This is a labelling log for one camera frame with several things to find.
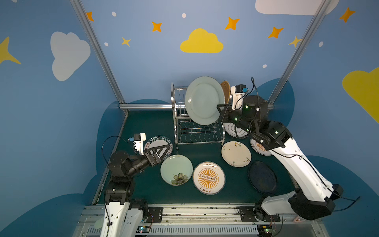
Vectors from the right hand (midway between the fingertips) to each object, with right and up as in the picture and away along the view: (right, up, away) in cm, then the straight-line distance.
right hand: (220, 104), depth 62 cm
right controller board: (+24, -61, +9) cm, 66 cm away
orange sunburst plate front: (-2, -40, +25) cm, 48 cm away
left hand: (-22, -19, +1) cm, 30 cm away
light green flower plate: (-22, -37, +30) cm, 53 cm away
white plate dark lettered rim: (-36, -20, +42) cm, 59 cm away
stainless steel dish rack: (-15, -13, +43) cm, 47 cm away
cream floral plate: (+18, -29, +37) cm, 50 cm away
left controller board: (-36, -60, +8) cm, 70 cm away
